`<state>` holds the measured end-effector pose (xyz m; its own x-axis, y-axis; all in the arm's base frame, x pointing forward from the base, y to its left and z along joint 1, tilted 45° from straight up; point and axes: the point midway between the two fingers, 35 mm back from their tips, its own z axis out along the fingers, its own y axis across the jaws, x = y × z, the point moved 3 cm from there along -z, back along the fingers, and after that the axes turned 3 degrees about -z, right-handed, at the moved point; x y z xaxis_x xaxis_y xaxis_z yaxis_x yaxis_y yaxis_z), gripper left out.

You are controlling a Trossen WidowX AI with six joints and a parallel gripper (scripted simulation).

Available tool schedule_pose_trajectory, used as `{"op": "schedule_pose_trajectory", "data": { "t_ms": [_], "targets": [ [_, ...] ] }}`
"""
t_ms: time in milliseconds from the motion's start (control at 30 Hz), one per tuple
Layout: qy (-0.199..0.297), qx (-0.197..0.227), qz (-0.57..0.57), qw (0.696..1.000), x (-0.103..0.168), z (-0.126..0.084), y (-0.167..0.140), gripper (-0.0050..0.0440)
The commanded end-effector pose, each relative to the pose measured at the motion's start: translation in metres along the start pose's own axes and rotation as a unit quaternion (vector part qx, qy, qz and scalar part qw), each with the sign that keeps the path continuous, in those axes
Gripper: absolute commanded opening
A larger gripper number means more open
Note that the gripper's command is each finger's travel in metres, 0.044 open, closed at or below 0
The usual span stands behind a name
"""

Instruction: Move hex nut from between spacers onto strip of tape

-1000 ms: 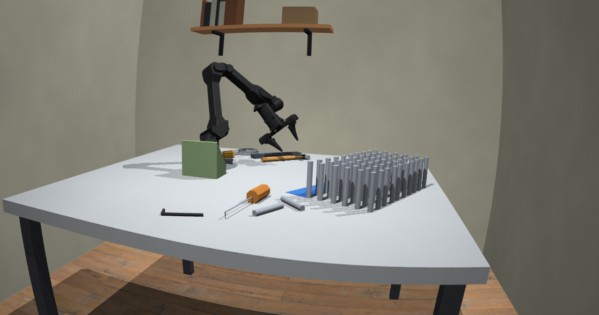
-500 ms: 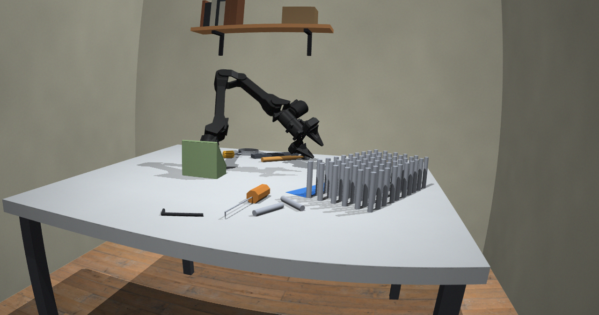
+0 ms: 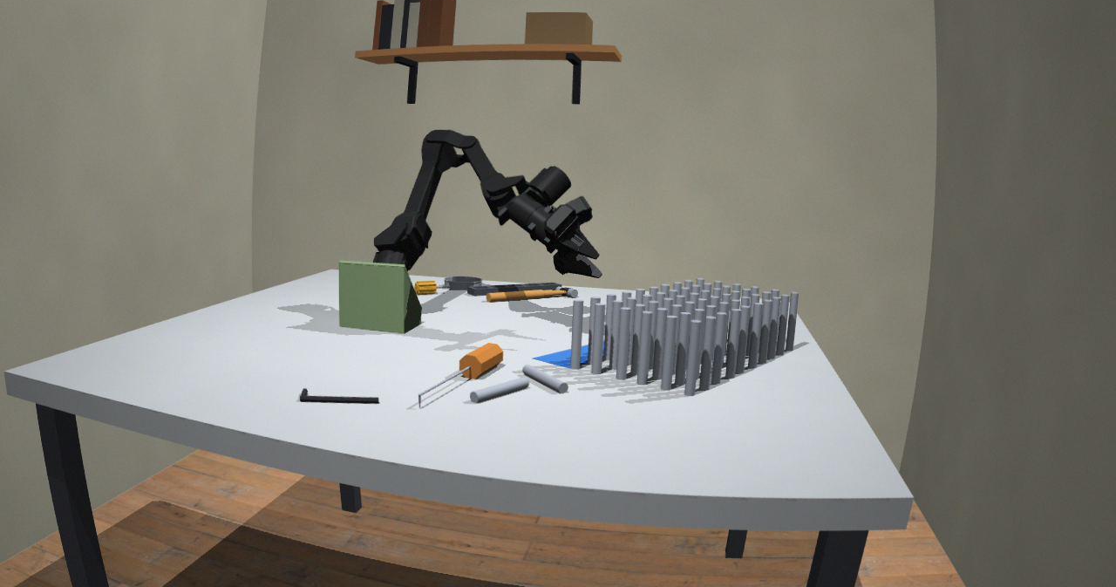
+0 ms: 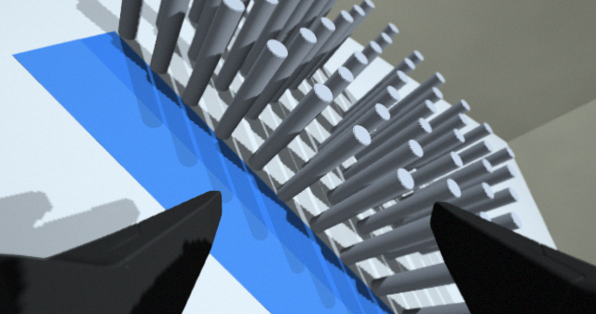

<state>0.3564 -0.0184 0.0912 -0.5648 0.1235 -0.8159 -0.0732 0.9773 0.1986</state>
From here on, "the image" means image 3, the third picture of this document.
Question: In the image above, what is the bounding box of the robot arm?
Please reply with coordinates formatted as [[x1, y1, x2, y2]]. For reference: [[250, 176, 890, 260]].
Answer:
[[373, 129, 571, 271]]

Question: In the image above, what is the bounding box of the black bent rod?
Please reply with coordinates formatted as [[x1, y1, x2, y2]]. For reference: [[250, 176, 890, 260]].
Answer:
[[300, 388, 379, 404]]

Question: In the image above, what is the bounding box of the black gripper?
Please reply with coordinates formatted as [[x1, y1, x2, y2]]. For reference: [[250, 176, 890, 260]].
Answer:
[[525, 204, 602, 278]]

